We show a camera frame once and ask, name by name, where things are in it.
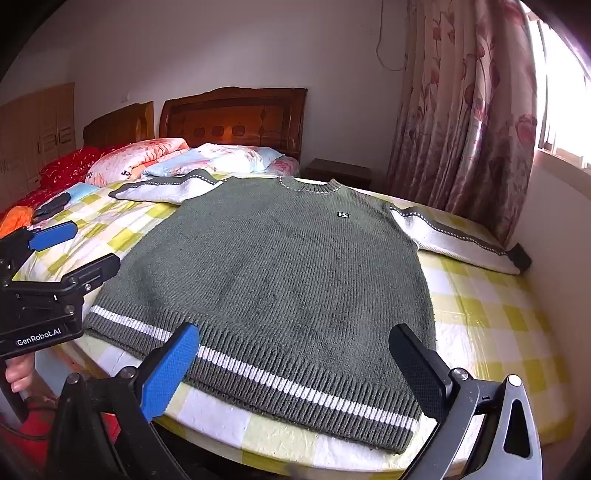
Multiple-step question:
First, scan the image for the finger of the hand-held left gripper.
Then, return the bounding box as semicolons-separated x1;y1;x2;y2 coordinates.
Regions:
0;220;78;282
55;252;122;301

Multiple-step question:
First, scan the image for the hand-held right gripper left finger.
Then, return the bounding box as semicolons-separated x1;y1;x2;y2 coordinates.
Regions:
44;322;200;480

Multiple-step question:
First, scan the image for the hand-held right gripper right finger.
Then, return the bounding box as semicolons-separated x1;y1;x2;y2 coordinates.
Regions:
389;323;543;480

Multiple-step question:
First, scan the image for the person's left hand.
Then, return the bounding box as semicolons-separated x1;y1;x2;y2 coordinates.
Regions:
6;356;36;394

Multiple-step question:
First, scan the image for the dark folded cloth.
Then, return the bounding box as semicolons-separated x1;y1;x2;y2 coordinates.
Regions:
32;193;71;221

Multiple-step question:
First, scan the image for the orange cloth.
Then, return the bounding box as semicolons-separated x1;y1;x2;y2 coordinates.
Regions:
0;205;36;239

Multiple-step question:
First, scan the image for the light blue cloth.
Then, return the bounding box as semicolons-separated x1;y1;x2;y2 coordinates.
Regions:
65;182;100;204

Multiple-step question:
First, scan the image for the red patterned quilt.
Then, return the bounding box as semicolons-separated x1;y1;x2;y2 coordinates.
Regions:
0;146;122;214

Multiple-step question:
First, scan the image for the yellow white checkered bedsheet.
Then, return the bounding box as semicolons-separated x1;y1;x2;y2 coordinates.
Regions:
0;178;573;480

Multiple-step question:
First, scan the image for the light wooden wardrobe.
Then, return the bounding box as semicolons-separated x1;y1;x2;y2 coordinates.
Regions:
0;83;76;204

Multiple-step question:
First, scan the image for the pink floral quilt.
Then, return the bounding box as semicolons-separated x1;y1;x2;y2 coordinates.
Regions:
85;137;190;188

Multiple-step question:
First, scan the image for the person's red floral clothing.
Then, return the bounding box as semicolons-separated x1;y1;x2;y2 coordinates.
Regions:
0;392;122;480

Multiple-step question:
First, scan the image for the light brown wooden headboard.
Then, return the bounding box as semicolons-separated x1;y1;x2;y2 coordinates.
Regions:
83;102;155;149

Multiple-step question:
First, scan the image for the pale floral pillow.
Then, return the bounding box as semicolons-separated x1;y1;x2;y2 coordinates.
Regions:
143;143;299;179

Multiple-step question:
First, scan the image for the dark wooden headboard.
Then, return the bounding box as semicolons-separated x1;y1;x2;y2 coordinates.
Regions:
159;87;308;163

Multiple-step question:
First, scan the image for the brown wooden nightstand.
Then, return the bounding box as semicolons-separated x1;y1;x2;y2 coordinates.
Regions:
302;158;373;190

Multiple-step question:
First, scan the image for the pink floral curtain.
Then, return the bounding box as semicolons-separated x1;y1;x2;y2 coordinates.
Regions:
387;0;542;248

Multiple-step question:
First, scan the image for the window with metal grille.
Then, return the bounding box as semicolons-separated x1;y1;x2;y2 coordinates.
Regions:
526;9;591;172

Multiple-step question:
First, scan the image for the black cable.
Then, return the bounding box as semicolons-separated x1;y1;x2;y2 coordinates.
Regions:
0;401;61;439

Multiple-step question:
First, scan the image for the thin wall cable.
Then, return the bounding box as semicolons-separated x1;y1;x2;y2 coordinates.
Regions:
375;0;408;71

